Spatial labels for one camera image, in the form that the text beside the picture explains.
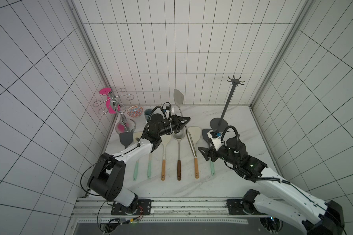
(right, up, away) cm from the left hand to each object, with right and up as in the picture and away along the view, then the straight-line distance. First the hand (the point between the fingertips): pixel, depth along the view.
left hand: (189, 120), depth 75 cm
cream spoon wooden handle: (-15, -14, +22) cm, 30 cm away
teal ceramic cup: (-30, +4, +34) cm, 46 cm away
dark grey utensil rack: (+25, -3, +31) cm, 40 cm away
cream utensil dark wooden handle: (-5, -12, +24) cm, 27 cm away
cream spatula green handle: (-31, -32, +8) cm, 45 cm away
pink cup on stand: (-51, +19, +14) cm, 57 cm away
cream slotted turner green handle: (-24, -31, +10) cm, 40 cm away
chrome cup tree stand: (-46, -4, +27) cm, 53 cm away
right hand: (+7, -11, 0) cm, 13 cm away
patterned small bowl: (-41, +6, +39) cm, 57 cm away
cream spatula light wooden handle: (+6, -10, +27) cm, 29 cm away
